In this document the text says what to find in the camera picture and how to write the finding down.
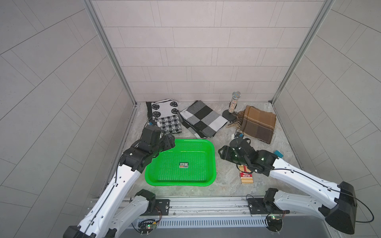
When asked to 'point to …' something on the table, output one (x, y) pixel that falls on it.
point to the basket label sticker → (183, 164)
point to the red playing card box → (246, 176)
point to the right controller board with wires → (274, 223)
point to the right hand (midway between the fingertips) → (219, 154)
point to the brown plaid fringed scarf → (255, 123)
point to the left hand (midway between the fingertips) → (173, 137)
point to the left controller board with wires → (145, 226)
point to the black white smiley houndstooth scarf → (165, 112)
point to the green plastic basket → (191, 161)
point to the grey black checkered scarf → (201, 120)
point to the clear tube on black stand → (230, 115)
